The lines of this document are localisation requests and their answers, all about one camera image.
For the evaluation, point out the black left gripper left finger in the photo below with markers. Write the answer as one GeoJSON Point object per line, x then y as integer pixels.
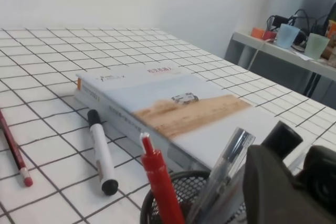
{"type": "Point", "coordinates": [272, 194]}

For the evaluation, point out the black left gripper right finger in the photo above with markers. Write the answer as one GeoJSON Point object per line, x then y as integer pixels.
{"type": "Point", "coordinates": [318, 174]}

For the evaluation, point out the black capped marker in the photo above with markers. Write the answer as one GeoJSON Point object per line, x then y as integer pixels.
{"type": "Point", "coordinates": [282, 140]}

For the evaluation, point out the clear pen in holder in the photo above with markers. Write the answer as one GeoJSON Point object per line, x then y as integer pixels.
{"type": "Point", "coordinates": [221, 174]}

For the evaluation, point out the black mesh pen holder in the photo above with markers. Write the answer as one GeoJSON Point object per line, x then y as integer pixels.
{"type": "Point", "coordinates": [187, 185]}

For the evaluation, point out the red pen in holder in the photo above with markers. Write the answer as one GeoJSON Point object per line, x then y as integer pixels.
{"type": "Point", "coordinates": [160, 181]}

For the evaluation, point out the grey side table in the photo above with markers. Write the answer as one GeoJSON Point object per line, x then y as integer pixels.
{"type": "Point", "coordinates": [315, 79]}

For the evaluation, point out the large white AgileX book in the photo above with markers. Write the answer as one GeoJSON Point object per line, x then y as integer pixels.
{"type": "Point", "coordinates": [189, 119]}

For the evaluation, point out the green plastic cup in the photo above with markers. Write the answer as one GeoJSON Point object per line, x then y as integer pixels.
{"type": "Point", "coordinates": [315, 46]}

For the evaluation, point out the blue plastic cup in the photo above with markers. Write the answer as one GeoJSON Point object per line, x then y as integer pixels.
{"type": "Point", "coordinates": [286, 36]}

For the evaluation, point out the red cup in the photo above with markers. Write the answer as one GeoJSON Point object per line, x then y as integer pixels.
{"type": "Point", "coordinates": [269, 35]}

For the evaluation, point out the orange cup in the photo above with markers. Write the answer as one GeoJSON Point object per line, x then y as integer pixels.
{"type": "Point", "coordinates": [257, 32]}

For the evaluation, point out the white marker black cap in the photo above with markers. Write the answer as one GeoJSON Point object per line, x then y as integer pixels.
{"type": "Point", "coordinates": [105, 166]}

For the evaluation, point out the dark red pencil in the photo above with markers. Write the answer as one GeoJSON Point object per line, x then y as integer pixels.
{"type": "Point", "coordinates": [16, 153]}

